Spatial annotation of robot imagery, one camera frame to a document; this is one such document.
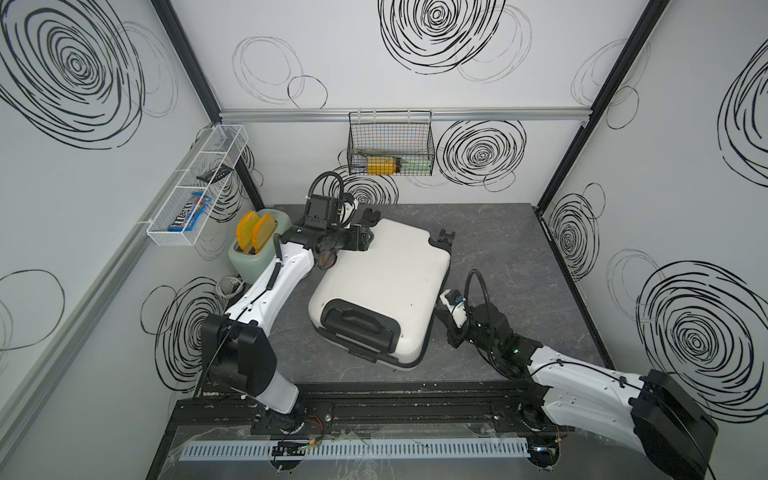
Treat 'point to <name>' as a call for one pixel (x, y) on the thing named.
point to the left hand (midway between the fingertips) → (362, 235)
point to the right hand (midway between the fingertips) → (439, 313)
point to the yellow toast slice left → (245, 228)
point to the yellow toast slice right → (263, 231)
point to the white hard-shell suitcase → (378, 305)
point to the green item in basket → (416, 165)
